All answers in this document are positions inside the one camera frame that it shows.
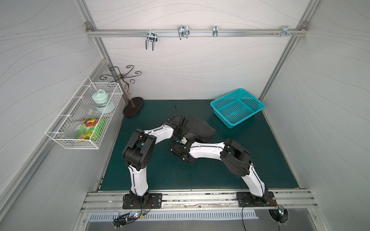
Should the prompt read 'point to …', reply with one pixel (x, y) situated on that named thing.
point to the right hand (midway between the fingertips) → (197, 142)
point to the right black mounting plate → (246, 199)
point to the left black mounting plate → (150, 201)
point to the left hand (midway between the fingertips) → (186, 134)
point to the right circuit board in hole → (281, 215)
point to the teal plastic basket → (234, 107)
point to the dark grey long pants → (198, 130)
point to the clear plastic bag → (89, 111)
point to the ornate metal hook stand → (136, 103)
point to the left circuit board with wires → (123, 219)
